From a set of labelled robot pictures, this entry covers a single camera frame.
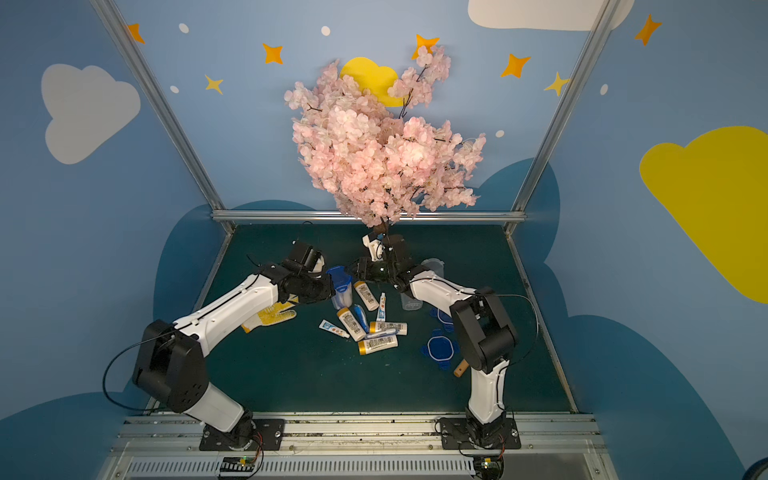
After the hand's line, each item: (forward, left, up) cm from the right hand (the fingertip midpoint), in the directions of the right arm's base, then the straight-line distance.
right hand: (352, 267), depth 89 cm
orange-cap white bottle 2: (-11, 0, -15) cm, 19 cm away
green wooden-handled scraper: (-23, -33, -15) cm, 43 cm away
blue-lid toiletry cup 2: (+11, -27, -11) cm, 31 cm away
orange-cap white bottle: (-1, -4, -14) cm, 15 cm away
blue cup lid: (-15, -27, 0) cm, 31 cm away
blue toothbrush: (-7, -2, -15) cm, 17 cm away
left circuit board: (-49, +24, -19) cm, 58 cm away
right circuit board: (-45, -39, -19) cm, 63 cm away
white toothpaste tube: (-12, +7, -15) cm, 21 cm away
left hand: (-6, +4, -2) cm, 8 cm away
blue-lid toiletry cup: (-6, +3, -5) cm, 9 cm away
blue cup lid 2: (-17, -28, -16) cm, 36 cm away
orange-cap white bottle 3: (-12, -15, -14) cm, 24 cm away
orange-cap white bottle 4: (-18, -7, -14) cm, 24 cm away
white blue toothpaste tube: (-7, -9, -16) cm, 19 cm away
